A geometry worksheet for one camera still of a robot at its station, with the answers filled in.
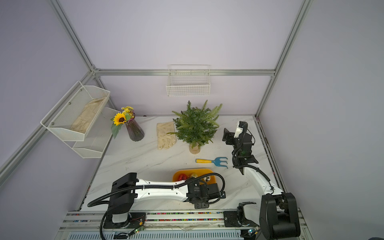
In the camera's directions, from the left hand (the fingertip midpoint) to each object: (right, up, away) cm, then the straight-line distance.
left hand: (202, 196), depth 76 cm
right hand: (+18, +34, +9) cm, 39 cm away
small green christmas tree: (-3, +37, -2) cm, 37 cm away
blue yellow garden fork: (+10, +15, +17) cm, 25 cm away
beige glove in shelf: (-61, +44, +5) cm, 76 cm away
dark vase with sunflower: (-44, +42, +10) cm, 62 cm away
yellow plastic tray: (+1, +17, -20) cm, 26 cm away
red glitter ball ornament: (-11, +8, +8) cm, 15 cm away
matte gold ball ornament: (-4, +9, +8) cm, 13 cm away
